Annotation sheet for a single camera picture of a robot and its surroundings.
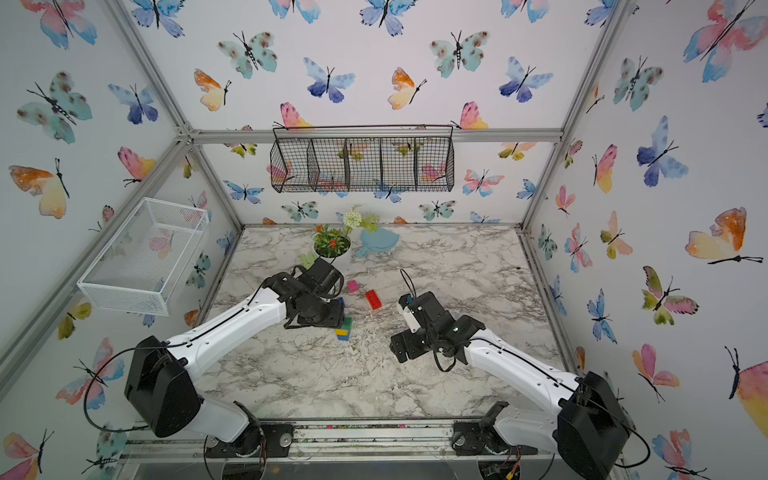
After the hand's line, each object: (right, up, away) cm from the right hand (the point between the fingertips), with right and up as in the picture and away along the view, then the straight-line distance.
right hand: (407, 338), depth 80 cm
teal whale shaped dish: (-11, +28, +37) cm, 48 cm away
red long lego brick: (-10, +8, +18) cm, 22 cm away
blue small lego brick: (-19, -3, +11) cm, 22 cm away
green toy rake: (-35, +20, +31) cm, 51 cm away
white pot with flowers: (-23, +26, +15) cm, 38 cm away
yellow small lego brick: (-19, -2, +12) cm, 23 cm away
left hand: (-18, +5, +2) cm, 19 cm away
